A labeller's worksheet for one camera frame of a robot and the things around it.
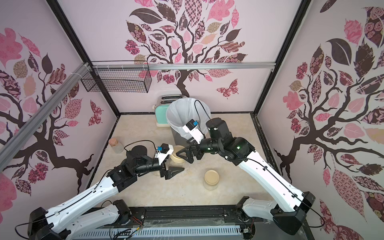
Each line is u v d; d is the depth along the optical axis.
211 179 0.76
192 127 0.53
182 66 0.95
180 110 0.93
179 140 1.02
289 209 0.38
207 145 0.53
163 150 0.56
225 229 0.78
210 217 0.75
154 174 0.61
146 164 0.57
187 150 0.52
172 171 0.59
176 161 0.59
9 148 0.50
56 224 0.39
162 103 1.03
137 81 0.80
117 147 0.93
